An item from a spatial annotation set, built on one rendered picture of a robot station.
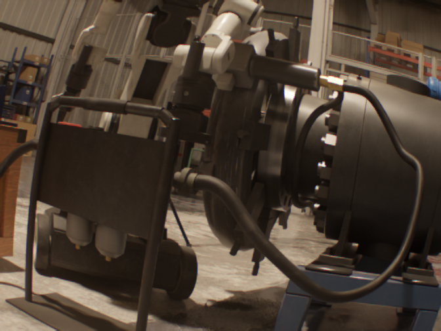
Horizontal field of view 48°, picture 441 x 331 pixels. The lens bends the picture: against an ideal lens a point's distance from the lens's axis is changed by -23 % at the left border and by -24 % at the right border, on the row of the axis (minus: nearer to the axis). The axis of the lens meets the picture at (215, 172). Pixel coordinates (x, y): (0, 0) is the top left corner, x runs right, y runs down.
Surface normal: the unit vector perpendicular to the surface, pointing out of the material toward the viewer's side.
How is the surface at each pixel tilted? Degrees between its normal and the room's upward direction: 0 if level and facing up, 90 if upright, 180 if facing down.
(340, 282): 90
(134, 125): 106
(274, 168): 117
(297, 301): 90
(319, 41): 90
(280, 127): 85
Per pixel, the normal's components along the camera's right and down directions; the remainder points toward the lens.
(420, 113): -0.12, -0.65
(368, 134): -0.27, -0.22
